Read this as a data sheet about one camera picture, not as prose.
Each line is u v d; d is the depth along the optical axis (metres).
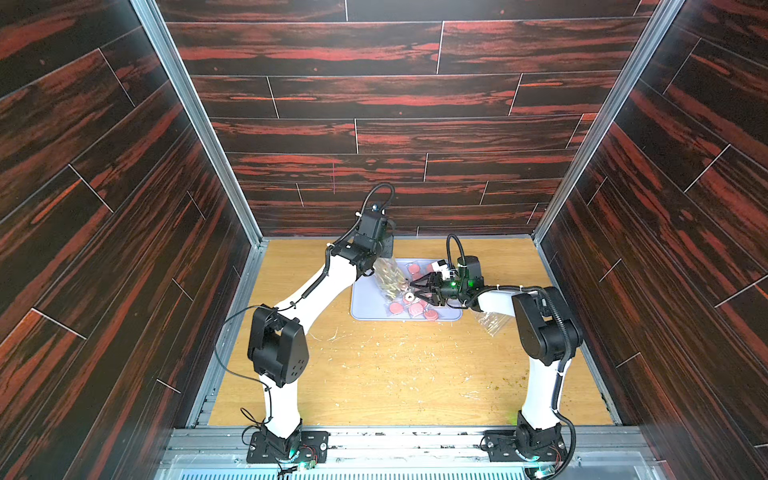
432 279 0.88
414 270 1.09
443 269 0.94
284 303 0.51
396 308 1.00
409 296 0.99
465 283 0.82
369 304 1.01
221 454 0.73
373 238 0.65
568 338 0.48
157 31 0.69
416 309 0.98
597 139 0.89
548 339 0.53
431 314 0.96
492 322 0.93
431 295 0.89
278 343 0.48
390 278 0.99
